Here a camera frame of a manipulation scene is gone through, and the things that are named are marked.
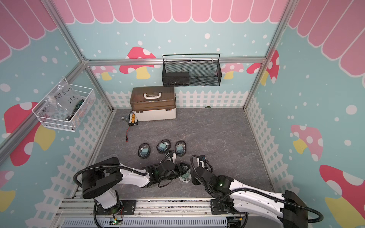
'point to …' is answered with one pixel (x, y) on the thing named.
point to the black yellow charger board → (132, 119)
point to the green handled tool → (68, 118)
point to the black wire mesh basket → (191, 70)
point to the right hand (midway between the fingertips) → (193, 173)
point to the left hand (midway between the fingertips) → (188, 171)
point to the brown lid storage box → (153, 103)
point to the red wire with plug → (127, 140)
